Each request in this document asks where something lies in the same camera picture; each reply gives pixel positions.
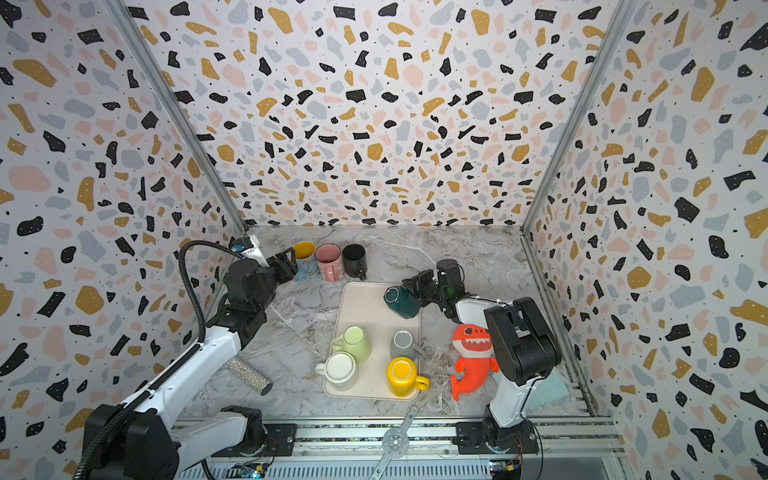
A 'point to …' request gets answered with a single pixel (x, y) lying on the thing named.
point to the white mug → (339, 367)
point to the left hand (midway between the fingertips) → (283, 248)
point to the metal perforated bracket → (395, 444)
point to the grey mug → (402, 344)
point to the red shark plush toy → (475, 362)
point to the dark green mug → (402, 301)
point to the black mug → (354, 260)
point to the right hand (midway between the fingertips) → (397, 272)
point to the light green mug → (353, 340)
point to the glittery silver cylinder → (248, 375)
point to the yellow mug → (402, 378)
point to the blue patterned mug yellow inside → (306, 261)
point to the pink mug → (329, 262)
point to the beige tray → (374, 355)
